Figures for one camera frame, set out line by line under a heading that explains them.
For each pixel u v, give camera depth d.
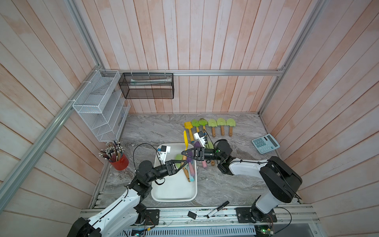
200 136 0.71
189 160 0.90
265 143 1.00
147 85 1.04
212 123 1.13
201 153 0.67
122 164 0.85
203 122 1.14
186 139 0.70
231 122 1.14
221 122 1.14
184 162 0.68
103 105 0.72
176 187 0.82
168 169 0.63
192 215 0.75
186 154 0.70
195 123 1.11
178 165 0.69
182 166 0.68
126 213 0.51
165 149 0.69
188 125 1.11
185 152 0.70
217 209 0.75
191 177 0.82
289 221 0.70
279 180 0.45
